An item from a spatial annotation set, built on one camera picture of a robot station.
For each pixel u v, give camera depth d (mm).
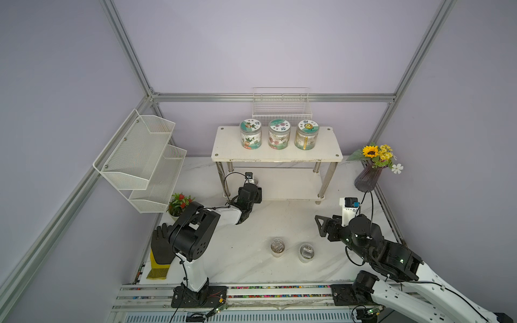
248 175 840
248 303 732
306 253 786
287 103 931
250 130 702
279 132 703
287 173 1073
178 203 824
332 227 594
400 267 459
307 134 704
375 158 875
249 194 749
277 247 804
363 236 480
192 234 493
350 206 584
